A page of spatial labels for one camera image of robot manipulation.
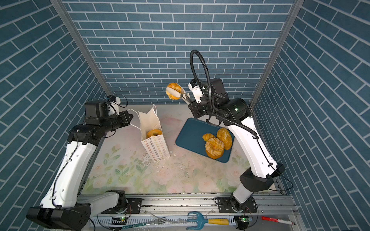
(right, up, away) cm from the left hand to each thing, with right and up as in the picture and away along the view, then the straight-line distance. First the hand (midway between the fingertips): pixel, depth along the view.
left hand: (134, 114), depth 70 cm
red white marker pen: (+64, -51, -1) cm, 82 cm away
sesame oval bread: (+51, -13, +26) cm, 59 cm away
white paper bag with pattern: (+9, -18, +8) cm, 21 cm away
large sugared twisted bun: (+43, -21, +19) cm, 51 cm away
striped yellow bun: (+39, -14, +26) cm, 49 cm away
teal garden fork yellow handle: (+33, -51, -2) cm, 61 cm away
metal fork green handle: (+12, -52, -1) cm, 53 cm away
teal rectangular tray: (+28, -15, +29) cm, 43 cm away
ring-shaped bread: (+3, -11, +22) cm, 25 cm away
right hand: (+28, +5, -7) cm, 29 cm away
